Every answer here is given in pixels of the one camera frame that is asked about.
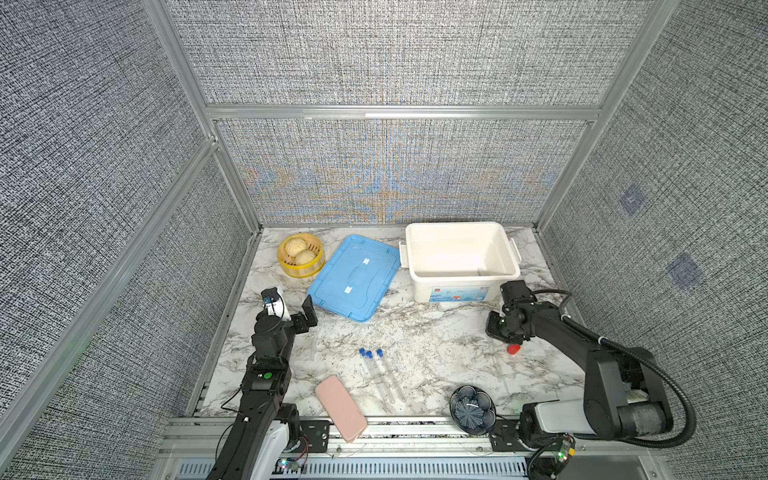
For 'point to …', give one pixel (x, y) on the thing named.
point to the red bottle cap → (513, 349)
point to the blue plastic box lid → (355, 278)
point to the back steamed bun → (294, 245)
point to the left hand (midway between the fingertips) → (294, 299)
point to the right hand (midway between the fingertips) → (491, 330)
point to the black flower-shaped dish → (472, 410)
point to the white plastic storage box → (459, 262)
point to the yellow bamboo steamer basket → (286, 262)
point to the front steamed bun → (304, 257)
